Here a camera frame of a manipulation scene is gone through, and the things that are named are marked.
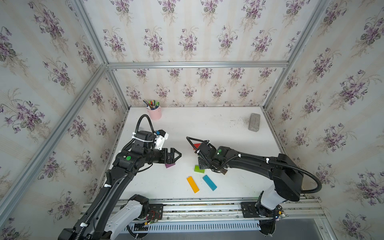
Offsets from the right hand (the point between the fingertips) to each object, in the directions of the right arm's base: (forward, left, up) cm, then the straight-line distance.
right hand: (206, 162), depth 84 cm
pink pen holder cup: (+37, +36, 0) cm, 52 cm away
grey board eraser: (+33, -36, -4) cm, 49 cm away
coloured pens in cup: (+40, +39, +6) cm, 56 cm away
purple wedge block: (0, +22, -4) cm, 22 cm away
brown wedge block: (-3, -10, -3) cm, 11 cm away
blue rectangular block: (-9, -2, -6) cm, 11 cm away
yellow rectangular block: (-10, +8, -6) cm, 14 cm away
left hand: (-3, +16, +16) cm, 23 cm away
